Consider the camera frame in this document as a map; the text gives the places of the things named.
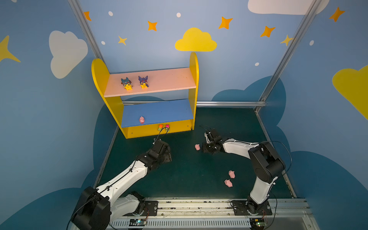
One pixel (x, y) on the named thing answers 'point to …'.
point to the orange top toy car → (160, 127)
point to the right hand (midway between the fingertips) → (204, 146)
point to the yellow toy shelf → (179, 114)
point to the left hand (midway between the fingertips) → (168, 155)
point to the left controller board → (137, 222)
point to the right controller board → (257, 224)
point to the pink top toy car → (167, 128)
